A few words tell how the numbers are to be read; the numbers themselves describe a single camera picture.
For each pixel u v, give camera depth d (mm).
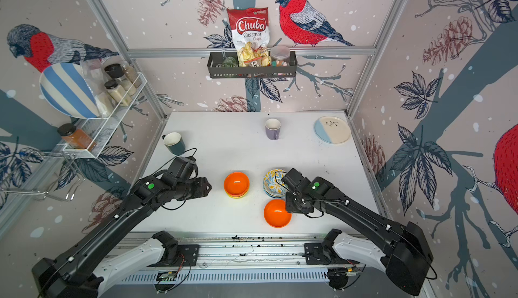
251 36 815
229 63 925
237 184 875
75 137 615
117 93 763
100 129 745
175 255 690
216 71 880
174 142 959
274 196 821
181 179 572
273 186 861
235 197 844
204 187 662
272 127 1063
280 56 820
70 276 377
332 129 1138
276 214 808
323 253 655
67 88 665
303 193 554
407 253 383
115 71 792
